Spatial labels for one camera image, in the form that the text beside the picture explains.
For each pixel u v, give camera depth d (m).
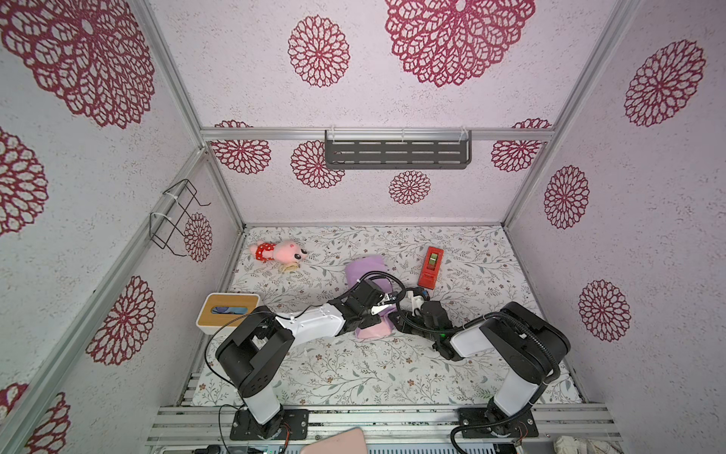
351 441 0.70
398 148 0.95
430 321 0.74
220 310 0.91
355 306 0.69
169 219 0.75
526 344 0.49
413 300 0.85
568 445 0.68
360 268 1.06
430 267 1.02
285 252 1.03
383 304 0.78
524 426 0.73
